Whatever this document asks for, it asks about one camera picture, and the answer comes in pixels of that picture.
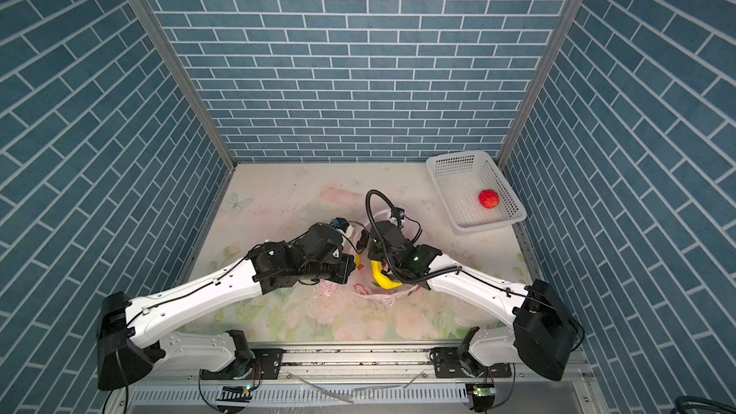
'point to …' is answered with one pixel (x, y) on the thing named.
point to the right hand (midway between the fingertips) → (374, 243)
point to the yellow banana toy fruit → (382, 279)
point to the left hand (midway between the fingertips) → (364, 271)
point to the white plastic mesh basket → (474, 192)
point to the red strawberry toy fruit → (489, 198)
